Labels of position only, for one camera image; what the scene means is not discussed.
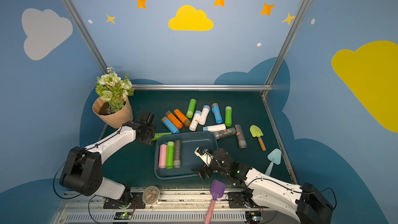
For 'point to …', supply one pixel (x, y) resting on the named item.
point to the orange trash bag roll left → (174, 120)
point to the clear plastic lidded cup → (151, 195)
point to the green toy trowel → (255, 131)
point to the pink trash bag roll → (162, 156)
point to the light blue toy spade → (274, 156)
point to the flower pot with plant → (113, 109)
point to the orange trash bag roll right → (185, 122)
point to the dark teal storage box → (190, 141)
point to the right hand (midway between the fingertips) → (200, 158)
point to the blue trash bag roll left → (172, 127)
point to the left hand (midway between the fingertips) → (159, 131)
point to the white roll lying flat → (214, 128)
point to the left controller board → (123, 215)
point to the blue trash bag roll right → (217, 113)
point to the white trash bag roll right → (206, 109)
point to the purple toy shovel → (217, 190)
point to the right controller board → (253, 216)
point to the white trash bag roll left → (194, 124)
